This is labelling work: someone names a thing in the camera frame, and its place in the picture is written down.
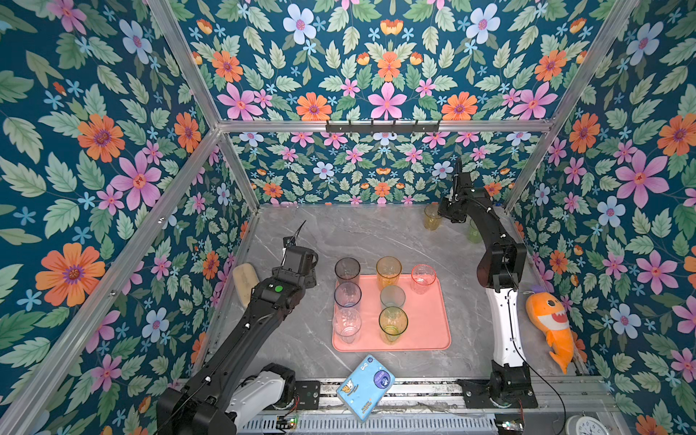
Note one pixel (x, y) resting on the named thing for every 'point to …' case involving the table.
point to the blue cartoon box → (366, 388)
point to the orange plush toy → (551, 315)
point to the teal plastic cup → (392, 295)
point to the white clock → (585, 425)
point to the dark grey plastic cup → (347, 269)
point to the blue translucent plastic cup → (347, 294)
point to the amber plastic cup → (431, 219)
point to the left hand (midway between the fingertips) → (302, 264)
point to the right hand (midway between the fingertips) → (443, 209)
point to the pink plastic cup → (422, 277)
